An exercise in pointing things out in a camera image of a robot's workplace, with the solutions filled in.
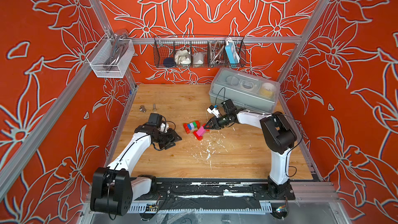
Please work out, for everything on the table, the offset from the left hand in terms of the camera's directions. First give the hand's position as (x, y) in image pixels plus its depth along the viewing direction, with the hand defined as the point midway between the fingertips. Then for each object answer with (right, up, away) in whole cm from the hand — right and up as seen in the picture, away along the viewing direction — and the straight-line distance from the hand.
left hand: (179, 139), depth 82 cm
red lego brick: (+4, +3, +11) cm, 12 cm away
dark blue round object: (-8, +45, +14) cm, 48 cm away
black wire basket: (+11, +52, +14) cm, 55 cm away
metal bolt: (-21, +16, +25) cm, 36 cm away
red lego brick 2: (+11, +6, +13) cm, 18 cm away
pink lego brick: (+13, +5, +9) cm, 16 cm away
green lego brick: (+8, +6, +13) cm, 17 cm away
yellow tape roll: (+54, +27, +13) cm, 62 cm away
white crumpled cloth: (+1, +48, +10) cm, 49 cm away
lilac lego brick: (+6, +5, +13) cm, 15 cm away
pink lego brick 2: (+12, +3, +7) cm, 14 cm away
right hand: (+14, +5, +7) cm, 16 cm away
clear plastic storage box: (+40, +27, +8) cm, 49 cm away
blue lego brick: (+5, +5, +11) cm, 13 cm away
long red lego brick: (+11, -1, +8) cm, 13 cm away
